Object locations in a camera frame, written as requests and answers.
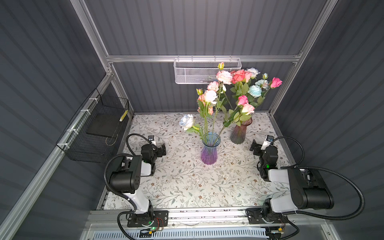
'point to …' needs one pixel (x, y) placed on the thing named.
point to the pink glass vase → (238, 134)
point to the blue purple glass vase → (210, 141)
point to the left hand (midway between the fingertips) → (155, 144)
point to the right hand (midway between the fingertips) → (264, 142)
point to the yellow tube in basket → (123, 116)
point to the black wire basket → (92, 134)
